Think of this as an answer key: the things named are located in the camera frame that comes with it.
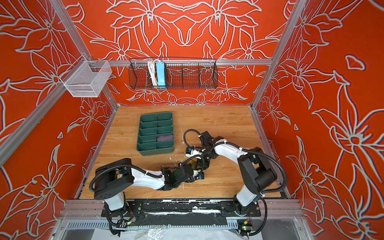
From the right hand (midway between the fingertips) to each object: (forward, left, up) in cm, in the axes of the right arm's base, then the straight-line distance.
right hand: (196, 162), depth 87 cm
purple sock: (+16, +21, +3) cm, 26 cm away
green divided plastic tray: (+24, +29, +5) cm, 38 cm away
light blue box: (+43, +21, +32) cm, 58 cm away
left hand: (-1, +3, 0) cm, 3 cm away
